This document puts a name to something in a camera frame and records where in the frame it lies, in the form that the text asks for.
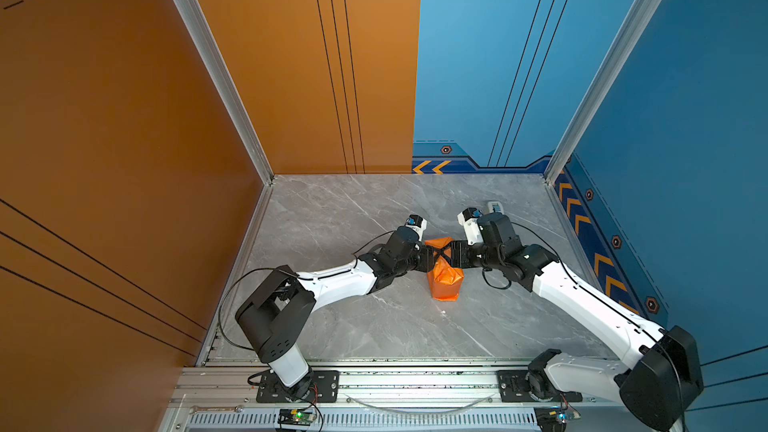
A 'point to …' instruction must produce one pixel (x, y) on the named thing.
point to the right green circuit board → (550, 418)
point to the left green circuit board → (296, 416)
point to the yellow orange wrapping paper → (445, 279)
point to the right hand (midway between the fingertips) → (446, 252)
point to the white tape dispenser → (494, 207)
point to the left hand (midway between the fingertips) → (436, 250)
